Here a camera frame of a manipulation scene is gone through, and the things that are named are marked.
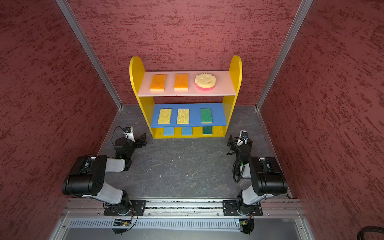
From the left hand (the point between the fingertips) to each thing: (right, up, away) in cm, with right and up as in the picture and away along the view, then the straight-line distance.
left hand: (139, 136), depth 94 cm
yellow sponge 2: (+28, +13, 0) cm, 31 cm away
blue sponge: (+18, +2, +9) cm, 20 cm away
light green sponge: (+43, +13, +1) cm, 45 cm away
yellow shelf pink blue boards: (+31, +21, +1) cm, 38 cm away
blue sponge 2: (+30, +2, +9) cm, 32 cm away
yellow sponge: (+17, +13, 0) cm, 21 cm away
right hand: (+63, 0, -2) cm, 63 cm away
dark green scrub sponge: (+45, +3, +9) cm, 46 cm away
